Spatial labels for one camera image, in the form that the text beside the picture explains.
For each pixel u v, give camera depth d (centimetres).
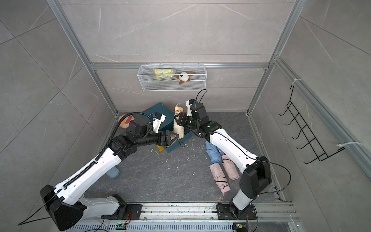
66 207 39
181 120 67
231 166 86
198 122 59
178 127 73
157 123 62
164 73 84
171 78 88
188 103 71
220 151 91
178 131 73
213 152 92
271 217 74
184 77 86
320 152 59
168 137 60
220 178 82
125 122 104
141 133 54
